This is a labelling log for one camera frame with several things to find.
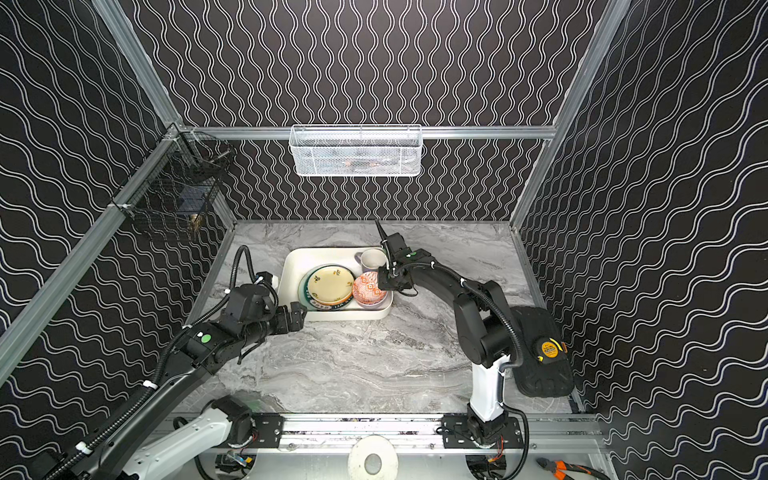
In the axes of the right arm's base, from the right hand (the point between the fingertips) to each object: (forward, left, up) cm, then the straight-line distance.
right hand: (387, 284), depth 95 cm
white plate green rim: (-3, +26, -3) cm, 27 cm away
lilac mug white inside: (+12, +6, -2) cm, 14 cm away
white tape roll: (-43, +2, -7) cm, 43 cm away
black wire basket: (+26, +67, +22) cm, 75 cm away
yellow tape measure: (-21, -44, 0) cm, 49 cm away
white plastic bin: (+10, +32, -1) cm, 33 cm away
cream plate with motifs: (+1, +18, -2) cm, 19 cm away
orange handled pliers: (-47, -41, -7) cm, 63 cm away
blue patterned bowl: (-1, +7, -3) cm, 7 cm away
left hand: (-16, +23, +13) cm, 31 cm away
